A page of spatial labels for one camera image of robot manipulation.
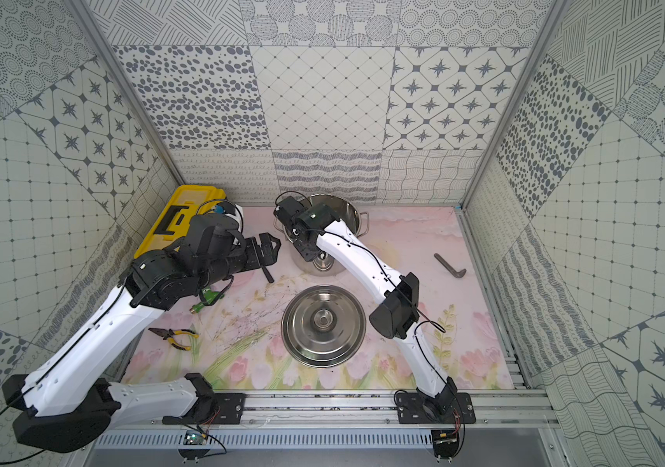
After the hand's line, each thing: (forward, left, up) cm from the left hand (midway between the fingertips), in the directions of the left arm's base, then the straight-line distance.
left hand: (264, 239), depth 65 cm
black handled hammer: (+12, +9, -34) cm, 38 cm away
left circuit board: (-34, +19, -38) cm, 54 cm away
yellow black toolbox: (+22, +39, -18) cm, 48 cm away
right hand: (+11, -12, -15) cm, 22 cm away
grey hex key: (+17, -55, -36) cm, 68 cm away
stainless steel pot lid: (-6, -12, -35) cm, 38 cm away
